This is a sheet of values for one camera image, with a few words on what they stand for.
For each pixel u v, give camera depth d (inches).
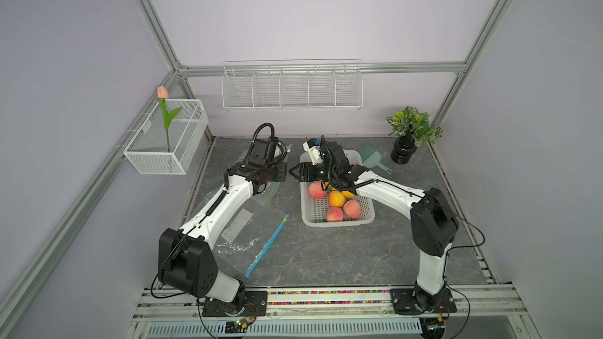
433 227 19.4
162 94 31.1
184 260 16.4
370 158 44.1
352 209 34.4
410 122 36.0
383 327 27.9
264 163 24.8
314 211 36.9
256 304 29.0
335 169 26.8
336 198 36.0
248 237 34.6
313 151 31.1
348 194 26.6
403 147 40.9
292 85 38.8
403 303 28.7
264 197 33.0
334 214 34.1
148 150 29.0
